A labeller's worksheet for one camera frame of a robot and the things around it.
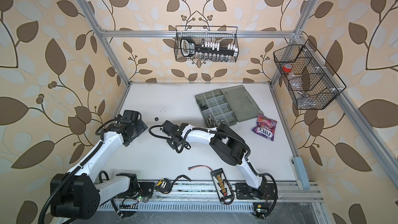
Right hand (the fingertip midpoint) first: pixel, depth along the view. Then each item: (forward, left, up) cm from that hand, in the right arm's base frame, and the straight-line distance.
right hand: (175, 141), depth 90 cm
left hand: (+3, +19, +10) cm, 21 cm away
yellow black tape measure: (-23, +3, +2) cm, 24 cm away
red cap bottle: (+29, -66, +29) cm, 78 cm away
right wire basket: (+12, -69, +35) cm, 78 cm away
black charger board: (-25, -26, +1) cm, 36 cm away
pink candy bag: (+5, -54, +4) cm, 55 cm away
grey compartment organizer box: (+24, -34, +2) cm, 42 cm away
